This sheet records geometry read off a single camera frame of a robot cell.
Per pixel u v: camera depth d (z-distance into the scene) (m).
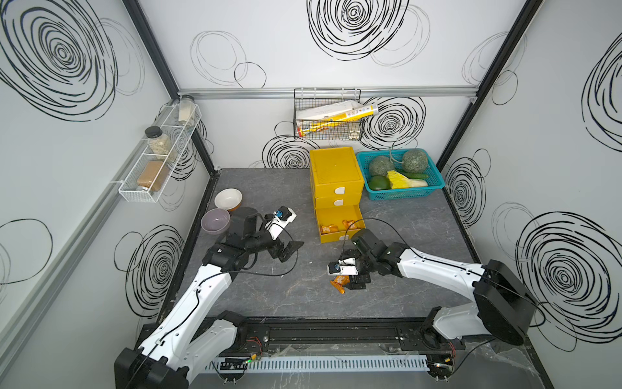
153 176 0.67
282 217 0.63
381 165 1.08
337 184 0.89
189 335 0.43
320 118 0.87
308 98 0.92
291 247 0.65
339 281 0.84
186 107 0.86
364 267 0.71
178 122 0.88
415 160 1.07
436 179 1.06
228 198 1.05
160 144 0.71
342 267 0.71
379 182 1.05
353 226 0.97
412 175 1.08
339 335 0.75
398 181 1.04
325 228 0.96
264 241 0.63
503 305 0.42
